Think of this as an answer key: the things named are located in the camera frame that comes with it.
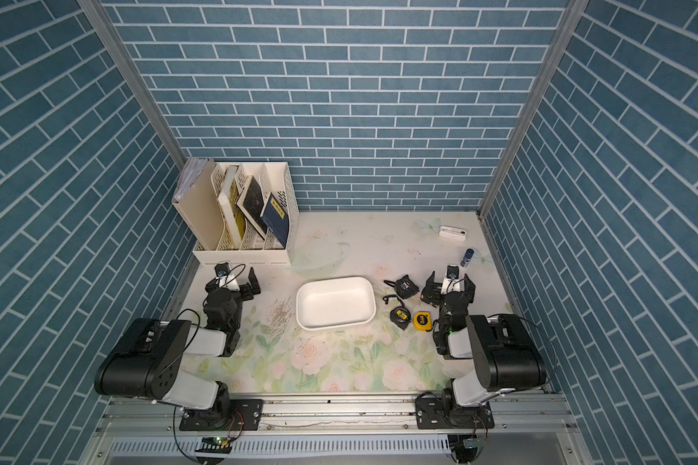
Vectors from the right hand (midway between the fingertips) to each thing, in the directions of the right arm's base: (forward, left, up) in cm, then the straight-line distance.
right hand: (454, 275), depth 90 cm
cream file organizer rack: (+14, +73, +8) cm, 74 cm away
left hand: (-5, +66, +2) cm, 66 cm away
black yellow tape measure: (-12, +16, -7) cm, 21 cm away
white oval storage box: (-7, +38, -11) cm, 40 cm away
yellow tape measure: (-12, +9, -8) cm, 17 cm away
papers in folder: (+19, +85, +21) cm, 90 cm away
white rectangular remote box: (+26, -5, -8) cm, 27 cm away
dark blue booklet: (+18, +62, +1) cm, 65 cm away
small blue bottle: (+10, -7, -3) cm, 13 cm away
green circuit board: (-47, +63, -13) cm, 79 cm away
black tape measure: (-2, +15, -6) cm, 16 cm away
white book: (+10, +72, +15) cm, 75 cm away
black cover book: (+18, +70, +9) cm, 73 cm away
